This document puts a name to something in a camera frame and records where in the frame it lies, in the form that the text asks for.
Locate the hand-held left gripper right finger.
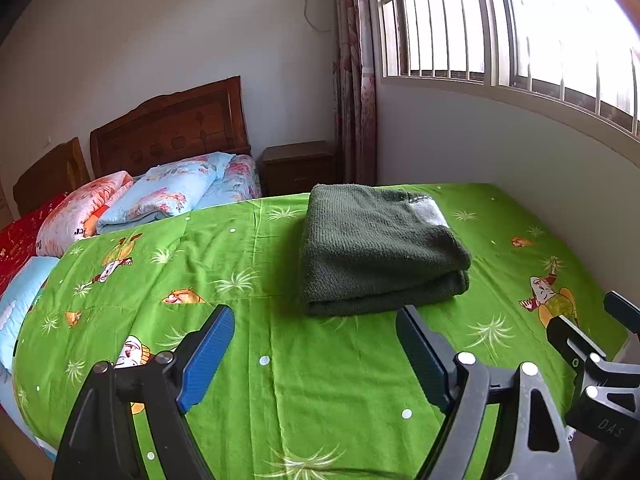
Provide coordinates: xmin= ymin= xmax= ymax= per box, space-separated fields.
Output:
xmin=395 ymin=304 xmax=578 ymax=480

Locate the light blue pillow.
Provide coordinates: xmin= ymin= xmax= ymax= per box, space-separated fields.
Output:
xmin=0 ymin=256 xmax=60 ymax=373

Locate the small wooden headboard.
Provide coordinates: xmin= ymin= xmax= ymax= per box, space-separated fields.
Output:
xmin=12 ymin=136 xmax=92 ymax=217

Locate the light wooden wardrobe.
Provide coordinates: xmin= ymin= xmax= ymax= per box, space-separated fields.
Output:
xmin=0 ymin=180 xmax=13 ymax=231

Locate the red floral curtain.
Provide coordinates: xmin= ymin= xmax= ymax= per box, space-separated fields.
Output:
xmin=330 ymin=0 xmax=378 ymax=186

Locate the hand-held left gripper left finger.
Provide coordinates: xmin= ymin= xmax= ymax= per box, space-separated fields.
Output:
xmin=52 ymin=304 xmax=236 ymax=480

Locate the pink floral pillow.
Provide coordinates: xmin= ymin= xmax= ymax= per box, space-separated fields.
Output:
xmin=36 ymin=171 xmax=134 ymax=258

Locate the large wooden headboard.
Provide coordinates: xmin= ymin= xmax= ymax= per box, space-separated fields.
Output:
xmin=90 ymin=76 xmax=252 ymax=179

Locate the barred window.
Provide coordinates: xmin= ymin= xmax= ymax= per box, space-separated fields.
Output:
xmin=372 ymin=0 xmax=640 ymax=141

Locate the green cartoon printed blanket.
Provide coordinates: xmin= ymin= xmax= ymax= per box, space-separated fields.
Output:
xmin=12 ymin=182 xmax=631 ymax=480

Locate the green knit sweater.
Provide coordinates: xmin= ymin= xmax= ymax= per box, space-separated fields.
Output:
xmin=300 ymin=183 xmax=473 ymax=317

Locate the blue floral pillow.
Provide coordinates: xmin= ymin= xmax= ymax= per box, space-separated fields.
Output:
xmin=96 ymin=151 xmax=236 ymax=234

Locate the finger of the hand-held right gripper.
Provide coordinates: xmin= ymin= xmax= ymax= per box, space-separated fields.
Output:
xmin=603 ymin=290 xmax=640 ymax=333
xmin=546 ymin=316 xmax=607 ymax=376

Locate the wooden nightstand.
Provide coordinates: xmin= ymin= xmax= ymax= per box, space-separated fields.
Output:
xmin=261 ymin=141 xmax=343 ymax=197

